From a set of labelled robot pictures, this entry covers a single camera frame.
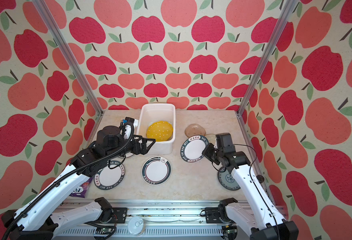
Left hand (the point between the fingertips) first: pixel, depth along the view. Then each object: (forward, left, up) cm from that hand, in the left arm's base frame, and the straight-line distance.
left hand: (151, 140), depth 65 cm
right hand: (+3, -27, -14) cm, 30 cm away
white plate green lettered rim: (+8, -20, -20) cm, 30 cm away
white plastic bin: (+40, -5, -23) cm, 46 cm away
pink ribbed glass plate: (+32, -25, -32) cm, 52 cm away
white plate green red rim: (-1, +1, -31) cm, 31 cm away
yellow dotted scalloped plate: (+29, 0, -30) cm, 42 cm away
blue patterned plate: (-7, -41, -32) cm, 53 cm away
